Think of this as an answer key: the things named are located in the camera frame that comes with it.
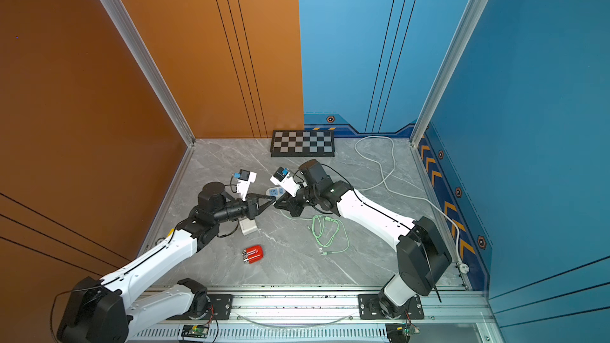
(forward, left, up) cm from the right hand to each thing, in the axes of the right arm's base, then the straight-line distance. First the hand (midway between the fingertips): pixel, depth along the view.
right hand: (279, 202), depth 77 cm
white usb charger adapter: (-1, +13, -15) cm, 20 cm away
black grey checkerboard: (+42, -5, -15) cm, 45 cm away
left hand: (0, +1, +2) cm, 2 cm away
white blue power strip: (+14, +4, -15) cm, 21 cm away
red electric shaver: (-12, +10, -15) cm, 21 cm away
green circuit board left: (-33, +25, -21) cm, 46 cm away
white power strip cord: (+20, -40, -17) cm, 48 cm away
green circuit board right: (-32, -39, -19) cm, 54 cm away
